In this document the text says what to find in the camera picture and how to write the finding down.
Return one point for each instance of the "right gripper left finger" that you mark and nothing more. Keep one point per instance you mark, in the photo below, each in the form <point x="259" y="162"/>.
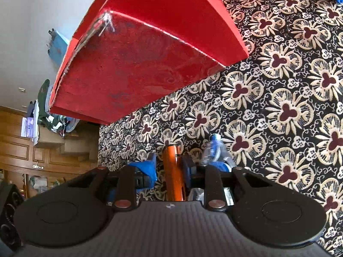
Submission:
<point x="145" y="173"/>

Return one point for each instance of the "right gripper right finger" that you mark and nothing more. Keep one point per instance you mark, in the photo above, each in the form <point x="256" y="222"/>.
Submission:
<point x="194" y="175"/>

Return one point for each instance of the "orange cylindrical bottle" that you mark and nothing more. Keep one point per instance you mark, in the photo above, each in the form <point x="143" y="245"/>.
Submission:
<point x="173" y="173"/>

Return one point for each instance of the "crumpled clear plastic bottle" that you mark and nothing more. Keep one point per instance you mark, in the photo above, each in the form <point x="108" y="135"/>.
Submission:
<point x="215" y="154"/>

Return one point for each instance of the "patterned floral tablecloth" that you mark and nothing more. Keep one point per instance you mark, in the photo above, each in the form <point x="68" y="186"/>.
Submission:
<point x="279" y="112"/>

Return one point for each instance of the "green white clothing pile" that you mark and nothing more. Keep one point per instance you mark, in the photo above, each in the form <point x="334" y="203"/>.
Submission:
<point x="39" y="113"/>

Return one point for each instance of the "wooden door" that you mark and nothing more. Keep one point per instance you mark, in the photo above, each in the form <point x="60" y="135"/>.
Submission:
<point x="54" y="158"/>

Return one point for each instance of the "red cardboard box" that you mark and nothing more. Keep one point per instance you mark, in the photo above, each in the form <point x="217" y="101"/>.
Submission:
<point x="126" y="54"/>

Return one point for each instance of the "blue gift bag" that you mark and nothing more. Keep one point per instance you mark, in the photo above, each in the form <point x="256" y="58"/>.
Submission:
<point x="57" y="46"/>

